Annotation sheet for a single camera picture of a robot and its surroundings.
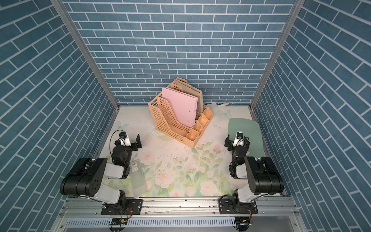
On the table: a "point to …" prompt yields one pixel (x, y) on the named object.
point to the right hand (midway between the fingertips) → (238, 136)
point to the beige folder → (193, 92)
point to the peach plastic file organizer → (160, 112)
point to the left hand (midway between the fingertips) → (134, 135)
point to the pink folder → (184, 107)
